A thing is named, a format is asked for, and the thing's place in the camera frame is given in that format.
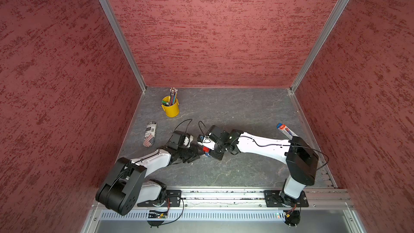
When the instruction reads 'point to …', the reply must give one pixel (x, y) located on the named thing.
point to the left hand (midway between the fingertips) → (202, 157)
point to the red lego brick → (206, 149)
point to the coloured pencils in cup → (173, 95)
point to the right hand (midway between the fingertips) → (214, 153)
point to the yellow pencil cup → (171, 110)
